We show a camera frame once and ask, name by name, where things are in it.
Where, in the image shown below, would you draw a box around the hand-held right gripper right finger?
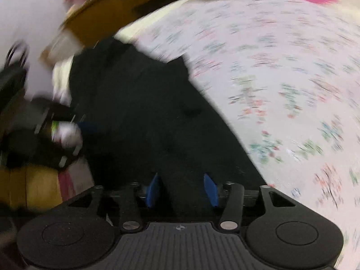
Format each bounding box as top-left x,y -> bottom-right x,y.
203,173 -> 294,231

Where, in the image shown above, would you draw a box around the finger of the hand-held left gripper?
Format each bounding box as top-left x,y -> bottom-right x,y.
77,120 -> 106,138

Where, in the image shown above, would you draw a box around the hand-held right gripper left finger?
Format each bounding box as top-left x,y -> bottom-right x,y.
69,173 -> 162,232

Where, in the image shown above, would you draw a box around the black pants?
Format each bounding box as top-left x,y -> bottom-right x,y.
67,38 -> 268,223

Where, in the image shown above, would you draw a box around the white floral bed sheet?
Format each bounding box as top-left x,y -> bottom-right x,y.
132,0 -> 360,268

